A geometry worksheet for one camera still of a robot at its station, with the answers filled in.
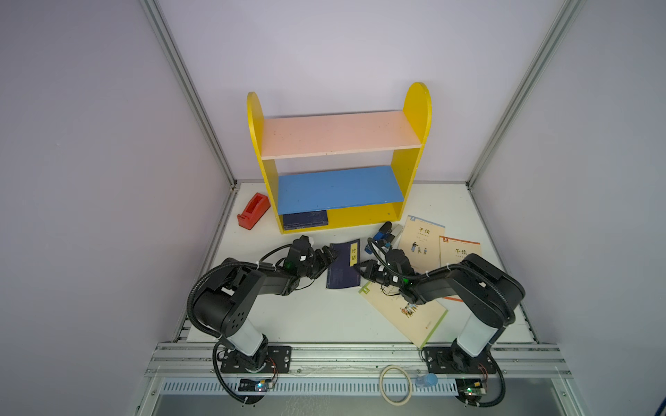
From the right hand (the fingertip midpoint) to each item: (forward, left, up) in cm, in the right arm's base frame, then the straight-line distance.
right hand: (354, 273), depth 90 cm
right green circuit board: (-34, -31, -3) cm, 46 cm away
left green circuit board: (-32, +31, -1) cm, 44 cm away
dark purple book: (+23, +19, +2) cm, 30 cm away
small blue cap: (-33, -16, +9) cm, 37 cm away
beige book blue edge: (+15, -27, -3) cm, 31 cm away
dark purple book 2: (+1, +4, -1) cm, 5 cm away
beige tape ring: (-31, -13, -1) cm, 34 cm away
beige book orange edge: (+10, -40, -3) cm, 41 cm away
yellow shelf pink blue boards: (+25, +15, +12) cm, 32 cm away
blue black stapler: (+15, -12, +2) cm, 19 cm away
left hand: (+5, +6, +3) cm, 8 cm away
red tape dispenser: (+27, +40, +5) cm, 48 cm away
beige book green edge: (-16, -20, -4) cm, 25 cm away
